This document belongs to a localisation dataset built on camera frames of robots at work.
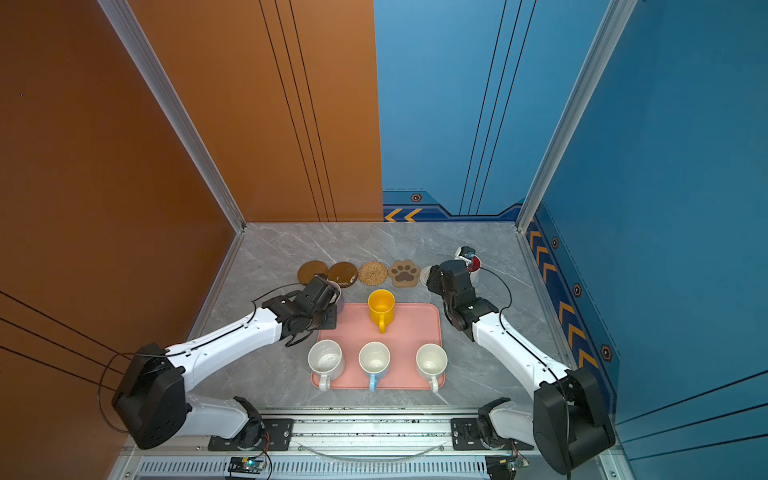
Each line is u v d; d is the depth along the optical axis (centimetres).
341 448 73
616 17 70
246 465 71
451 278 62
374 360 84
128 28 71
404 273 105
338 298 68
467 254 74
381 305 94
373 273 105
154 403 42
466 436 72
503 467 71
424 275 105
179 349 46
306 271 105
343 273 106
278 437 74
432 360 83
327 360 84
